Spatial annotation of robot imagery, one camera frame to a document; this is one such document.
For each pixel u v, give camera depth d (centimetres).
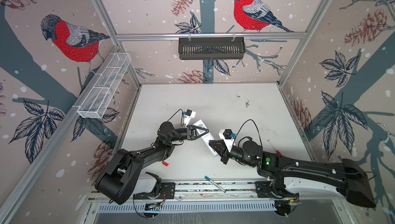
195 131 69
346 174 44
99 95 74
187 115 73
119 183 42
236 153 60
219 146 64
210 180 76
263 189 73
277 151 86
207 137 70
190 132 67
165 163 82
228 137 58
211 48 104
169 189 74
